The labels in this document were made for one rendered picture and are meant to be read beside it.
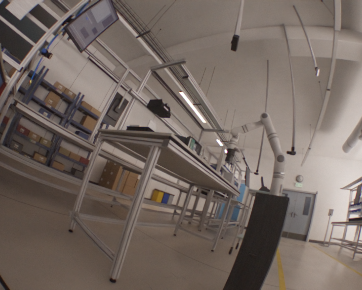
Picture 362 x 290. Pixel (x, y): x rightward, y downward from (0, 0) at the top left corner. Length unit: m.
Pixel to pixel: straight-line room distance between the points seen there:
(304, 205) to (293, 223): 0.89
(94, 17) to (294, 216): 8.20
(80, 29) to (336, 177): 8.89
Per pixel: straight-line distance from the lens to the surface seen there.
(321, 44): 3.27
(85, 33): 1.56
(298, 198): 7.97
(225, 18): 3.52
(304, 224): 7.98
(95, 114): 4.84
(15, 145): 4.41
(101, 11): 1.64
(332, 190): 8.35
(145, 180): 0.97
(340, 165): 8.76
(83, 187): 1.57
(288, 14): 3.43
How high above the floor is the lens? 0.69
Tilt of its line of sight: 16 degrees up
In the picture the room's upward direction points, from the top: 19 degrees clockwise
